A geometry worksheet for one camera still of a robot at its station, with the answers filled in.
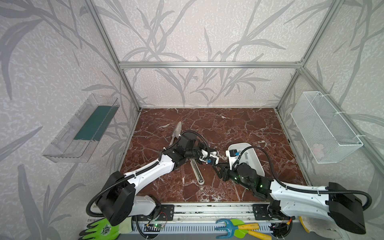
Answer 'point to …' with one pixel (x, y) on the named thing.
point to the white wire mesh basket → (329, 137)
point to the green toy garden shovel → (242, 233)
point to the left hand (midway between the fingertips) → (216, 145)
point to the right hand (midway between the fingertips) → (215, 160)
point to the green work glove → (102, 229)
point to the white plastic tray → (248, 155)
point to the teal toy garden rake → (231, 229)
